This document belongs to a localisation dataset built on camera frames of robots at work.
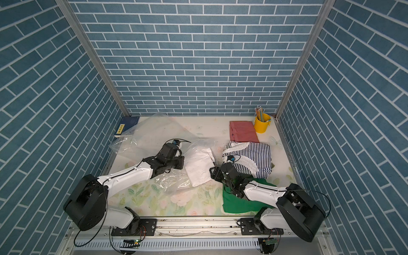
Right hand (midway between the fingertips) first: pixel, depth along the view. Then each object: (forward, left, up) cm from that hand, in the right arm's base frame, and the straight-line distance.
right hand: (214, 172), depth 87 cm
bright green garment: (-15, -11, -4) cm, 19 cm away
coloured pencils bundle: (+40, -28, +9) cm, 49 cm away
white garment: (+6, +10, -2) cm, 11 cm away
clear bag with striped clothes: (-6, +19, -2) cm, 20 cm away
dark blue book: (+35, +68, -4) cm, 77 cm away
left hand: (+4, +16, +3) cm, 16 cm away
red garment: (+36, -19, -5) cm, 40 cm away
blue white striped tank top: (+9, -22, +3) cm, 24 cm away
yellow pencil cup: (+37, -30, -1) cm, 48 cm away
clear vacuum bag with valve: (+23, +48, -4) cm, 53 cm away
